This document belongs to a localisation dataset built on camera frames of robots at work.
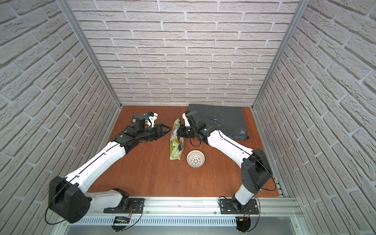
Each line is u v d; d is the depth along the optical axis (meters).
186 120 0.66
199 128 0.63
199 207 0.75
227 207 0.73
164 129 0.74
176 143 0.78
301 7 0.69
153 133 0.68
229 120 1.09
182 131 0.71
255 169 0.44
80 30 0.78
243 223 0.69
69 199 0.39
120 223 0.71
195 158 0.90
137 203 0.72
